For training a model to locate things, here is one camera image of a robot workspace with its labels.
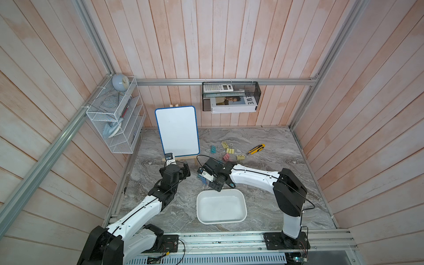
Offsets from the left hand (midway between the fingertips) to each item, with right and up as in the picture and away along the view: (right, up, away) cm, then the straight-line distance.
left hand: (179, 165), depth 85 cm
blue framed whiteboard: (-1, +19, +2) cm, 19 cm away
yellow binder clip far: (+27, +11, +24) cm, 38 cm away
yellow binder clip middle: (+30, +7, +21) cm, 37 cm away
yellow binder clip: (+36, +3, +16) cm, 39 cm away
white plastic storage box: (+26, -21, 0) cm, 33 cm away
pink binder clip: (+27, +3, +18) cm, 32 cm away
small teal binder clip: (+19, +7, +22) cm, 30 cm away
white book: (+30, +34, +8) cm, 46 cm away
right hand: (+19, -9, +5) cm, 22 cm away
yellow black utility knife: (+48, +8, +22) cm, 53 cm away
